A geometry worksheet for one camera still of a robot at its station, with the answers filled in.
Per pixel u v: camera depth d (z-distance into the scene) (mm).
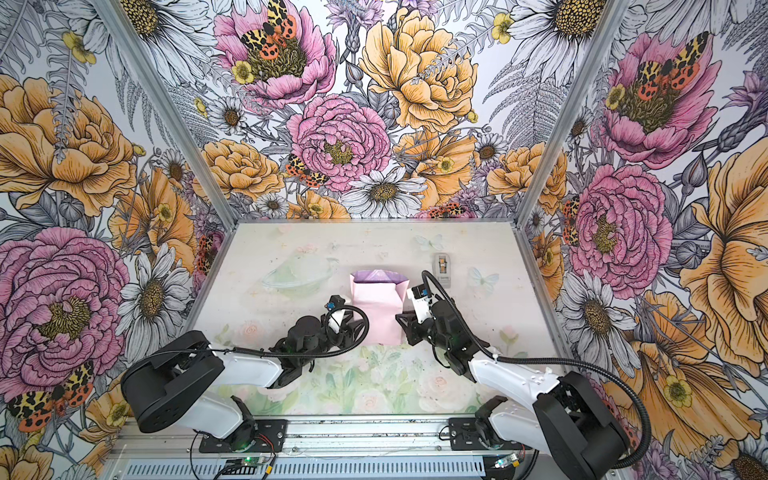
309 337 666
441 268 1024
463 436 734
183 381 448
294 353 666
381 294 800
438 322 672
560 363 471
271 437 738
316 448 732
